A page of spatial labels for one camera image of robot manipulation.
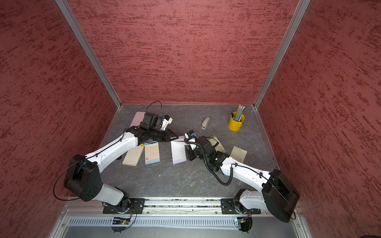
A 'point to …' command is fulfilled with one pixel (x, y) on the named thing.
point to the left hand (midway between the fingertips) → (176, 140)
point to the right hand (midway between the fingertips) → (186, 148)
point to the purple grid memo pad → (178, 150)
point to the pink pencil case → (138, 118)
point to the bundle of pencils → (240, 110)
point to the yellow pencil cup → (235, 125)
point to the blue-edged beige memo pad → (152, 152)
